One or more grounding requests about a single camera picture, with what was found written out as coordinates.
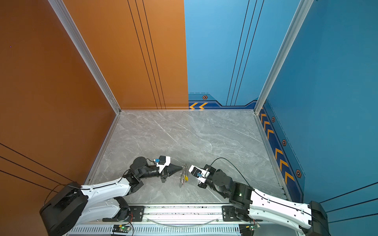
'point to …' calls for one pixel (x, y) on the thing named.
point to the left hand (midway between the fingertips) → (181, 167)
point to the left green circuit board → (121, 228)
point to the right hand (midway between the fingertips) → (193, 166)
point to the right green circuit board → (247, 229)
